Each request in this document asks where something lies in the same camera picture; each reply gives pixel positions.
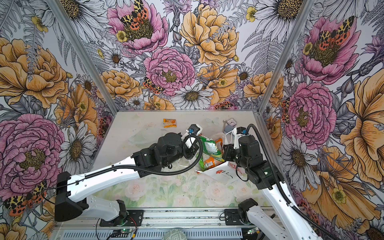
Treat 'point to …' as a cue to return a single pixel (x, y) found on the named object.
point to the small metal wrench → (224, 122)
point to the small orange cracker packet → (169, 123)
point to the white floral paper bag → (226, 173)
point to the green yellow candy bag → (210, 149)
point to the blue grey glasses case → (228, 128)
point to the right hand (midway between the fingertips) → (223, 151)
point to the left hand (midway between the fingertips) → (197, 140)
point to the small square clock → (231, 122)
